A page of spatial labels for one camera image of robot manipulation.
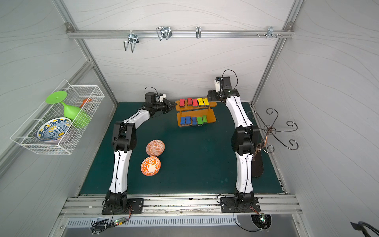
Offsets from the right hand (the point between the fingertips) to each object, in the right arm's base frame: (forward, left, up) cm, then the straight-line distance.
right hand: (215, 93), depth 96 cm
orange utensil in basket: (-22, +72, +11) cm, 76 cm away
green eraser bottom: (-10, +10, -20) cm, 24 cm away
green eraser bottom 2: (-6, +6, -20) cm, 22 cm away
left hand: (-4, +25, -7) cm, 27 cm away
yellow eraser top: (-1, +10, -7) cm, 12 cm away
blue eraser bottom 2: (-7, +18, -21) cm, 28 cm away
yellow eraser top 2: (-1, +6, -7) cm, 9 cm away
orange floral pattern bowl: (-43, +38, -21) cm, 61 cm away
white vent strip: (-69, +31, -22) cm, 79 cm away
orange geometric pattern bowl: (-31, +38, -21) cm, 53 cm away
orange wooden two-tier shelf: (-4, +13, -19) cm, 24 cm away
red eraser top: (-1, +17, -7) cm, 19 cm away
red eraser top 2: (-3, +13, -7) cm, 15 cm away
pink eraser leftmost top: (-3, +22, -8) cm, 24 cm away
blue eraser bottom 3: (-8, +14, -20) cm, 26 cm away
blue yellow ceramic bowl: (-42, +72, +14) cm, 84 cm away
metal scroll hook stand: (-40, -20, +6) cm, 46 cm away
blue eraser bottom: (-9, +22, -20) cm, 31 cm away
